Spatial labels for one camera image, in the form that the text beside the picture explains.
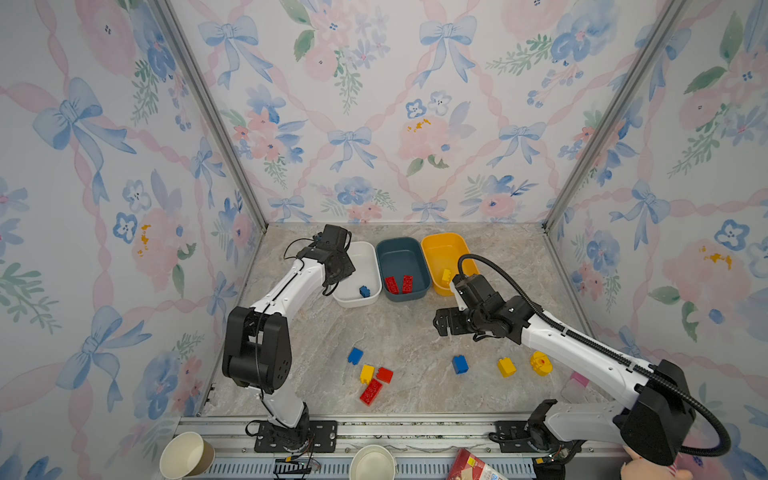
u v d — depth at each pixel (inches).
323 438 29.1
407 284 40.6
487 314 23.8
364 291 38.8
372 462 28.5
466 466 26.6
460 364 33.4
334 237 28.1
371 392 31.6
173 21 27.6
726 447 15.0
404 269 41.2
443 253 42.8
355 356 34.5
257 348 19.8
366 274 42.8
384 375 32.9
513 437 28.8
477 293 23.9
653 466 29.7
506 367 32.9
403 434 29.9
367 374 32.2
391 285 40.0
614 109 33.9
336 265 25.9
